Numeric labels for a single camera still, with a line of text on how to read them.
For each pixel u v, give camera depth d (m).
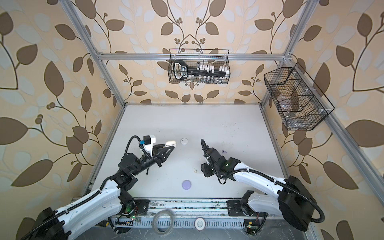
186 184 0.82
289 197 0.41
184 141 0.98
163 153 0.70
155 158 0.62
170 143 0.68
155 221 0.69
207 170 0.73
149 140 0.61
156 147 0.66
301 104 0.73
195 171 0.86
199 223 0.69
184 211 0.74
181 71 0.84
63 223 0.42
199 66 0.81
